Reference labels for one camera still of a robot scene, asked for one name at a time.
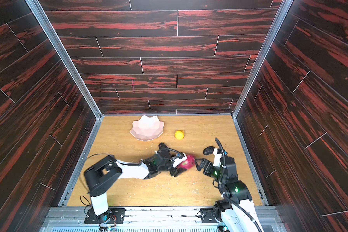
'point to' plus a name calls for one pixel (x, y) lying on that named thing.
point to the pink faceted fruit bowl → (147, 128)
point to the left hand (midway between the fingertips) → (184, 164)
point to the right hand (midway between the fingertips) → (204, 161)
